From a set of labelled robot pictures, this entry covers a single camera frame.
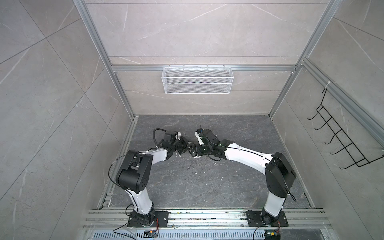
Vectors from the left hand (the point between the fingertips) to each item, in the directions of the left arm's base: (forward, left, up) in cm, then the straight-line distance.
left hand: (194, 139), depth 92 cm
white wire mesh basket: (+36, -4, +19) cm, 41 cm away
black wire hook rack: (-28, -66, +23) cm, 75 cm away
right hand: (-7, 0, +1) cm, 7 cm away
